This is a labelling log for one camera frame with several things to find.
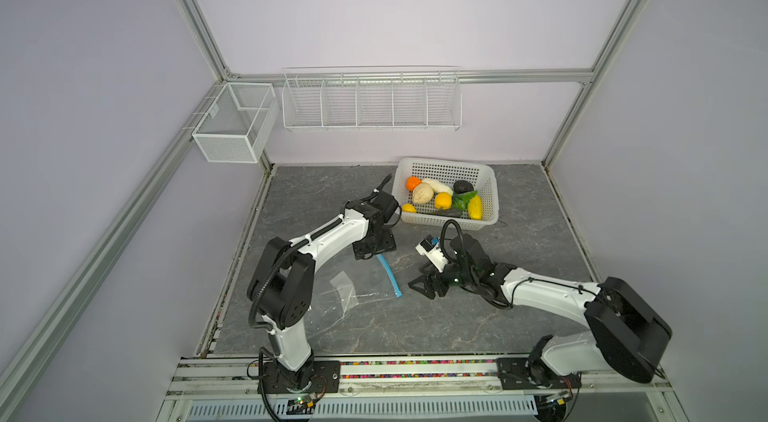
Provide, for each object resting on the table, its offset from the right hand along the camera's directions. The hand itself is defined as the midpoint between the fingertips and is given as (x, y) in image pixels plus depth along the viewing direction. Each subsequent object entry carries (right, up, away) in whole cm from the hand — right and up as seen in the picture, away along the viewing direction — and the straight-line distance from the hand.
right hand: (416, 278), depth 82 cm
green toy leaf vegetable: (+18, +21, +23) cm, 36 cm away
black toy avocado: (+19, +26, +26) cm, 41 cm away
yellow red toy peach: (+11, +21, +21) cm, 32 cm away
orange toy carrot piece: (0, +28, +27) cm, 38 cm away
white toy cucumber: (+9, +26, +26) cm, 38 cm away
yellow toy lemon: (-2, +19, +19) cm, 27 cm away
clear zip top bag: (-15, -3, +5) cm, 17 cm away
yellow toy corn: (+22, +18, +19) cm, 34 cm away
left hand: (-10, +6, +6) cm, 13 cm away
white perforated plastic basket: (+26, +29, +25) cm, 47 cm away
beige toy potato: (+4, +24, +23) cm, 33 cm away
